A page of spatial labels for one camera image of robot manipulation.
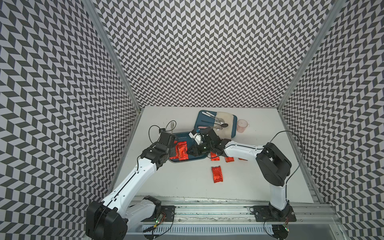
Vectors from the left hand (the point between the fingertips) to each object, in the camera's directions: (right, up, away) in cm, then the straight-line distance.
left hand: (167, 149), depth 81 cm
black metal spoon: (+34, +13, +25) cm, 44 cm away
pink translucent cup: (+47, +12, +22) cm, 53 cm away
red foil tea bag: (+6, -1, +2) cm, 7 cm away
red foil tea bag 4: (+35, 0, -19) cm, 40 cm away
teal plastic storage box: (+9, +7, -3) cm, 12 cm away
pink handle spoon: (+31, +10, +25) cm, 42 cm away
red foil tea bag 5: (+28, -15, +4) cm, 32 cm away
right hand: (+11, -3, +3) cm, 12 cm away
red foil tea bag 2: (+10, -5, +3) cm, 11 cm away
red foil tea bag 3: (+36, -8, +10) cm, 39 cm away
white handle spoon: (+32, +16, +30) cm, 47 cm away
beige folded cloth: (+35, +7, +21) cm, 42 cm away
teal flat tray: (+23, +17, +35) cm, 45 cm away
